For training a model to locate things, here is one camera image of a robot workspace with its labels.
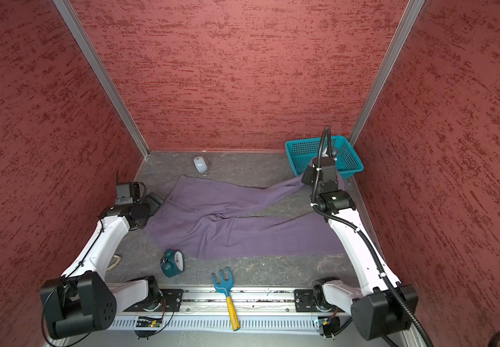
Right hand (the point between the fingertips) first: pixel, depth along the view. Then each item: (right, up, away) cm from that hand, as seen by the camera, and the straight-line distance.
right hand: (310, 171), depth 77 cm
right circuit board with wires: (+5, -53, -6) cm, 53 cm away
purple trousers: (-34, -21, +13) cm, 42 cm away
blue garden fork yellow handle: (-31, -42, -2) cm, 52 cm away
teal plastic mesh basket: (+3, +9, +32) cm, 34 cm away
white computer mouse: (-49, +3, +29) cm, 57 cm away
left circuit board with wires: (-58, -54, -5) cm, 79 cm away
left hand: (-60, -16, +8) cm, 63 cm away
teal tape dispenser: (-51, -33, -2) cm, 61 cm away
